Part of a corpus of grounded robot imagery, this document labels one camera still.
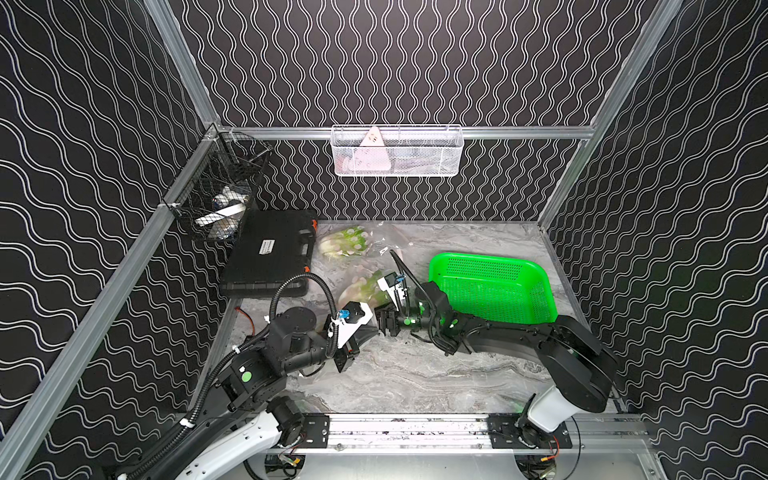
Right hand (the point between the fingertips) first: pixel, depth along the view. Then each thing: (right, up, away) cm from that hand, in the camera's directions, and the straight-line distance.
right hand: (363, 317), depth 76 cm
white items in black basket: (-34, +26, -2) cm, 42 cm away
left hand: (+3, +1, -14) cm, 14 cm away
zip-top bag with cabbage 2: (0, +6, +14) cm, 15 cm away
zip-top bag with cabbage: (+1, +20, +25) cm, 32 cm away
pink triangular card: (+2, +46, +14) cm, 48 cm away
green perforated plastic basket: (+44, +4, +24) cm, 51 cm away
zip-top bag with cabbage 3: (+2, 0, -13) cm, 13 cm away
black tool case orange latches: (-34, +19, +27) cm, 47 cm away
